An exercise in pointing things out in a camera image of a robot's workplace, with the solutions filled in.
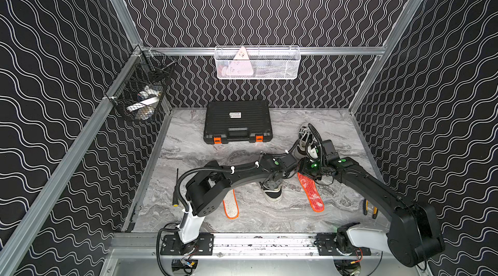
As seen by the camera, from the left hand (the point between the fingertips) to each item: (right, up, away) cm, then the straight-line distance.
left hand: (269, 174), depth 88 cm
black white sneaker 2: (+20, +18, +13) cm, 30 cm away
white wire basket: (+2, +64, +38) cm, 74 cm away
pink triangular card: (-13, +49, +3) cm, 51 cm away
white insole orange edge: (-17, -12, -4) cm, 21 cm away
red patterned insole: (+20, -10, -2) cm, 22 cm away
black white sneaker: (+1, -7, -5) cm, 9 cm away
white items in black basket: (-54, +29, -5) cm, 61 cm away
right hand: (+12, +3, -2) cm, 13 cm away
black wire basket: (-60, +51, +9) cm, 79 cm away
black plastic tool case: (-15, +25, +19) cm, 35 cm away
